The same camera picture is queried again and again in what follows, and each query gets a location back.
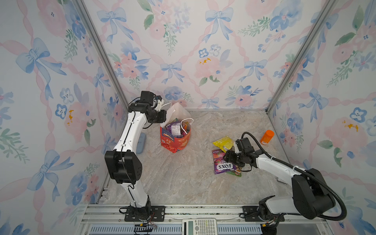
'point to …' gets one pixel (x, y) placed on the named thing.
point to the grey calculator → (199, 226)
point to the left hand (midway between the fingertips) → (165, 116)
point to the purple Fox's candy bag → (220, 165)
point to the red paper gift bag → (177, 113)
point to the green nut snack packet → (237, 172)
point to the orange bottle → (267, 137)
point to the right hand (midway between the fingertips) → (226, 158)
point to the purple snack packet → (174, 128)
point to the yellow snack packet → (224, 144)
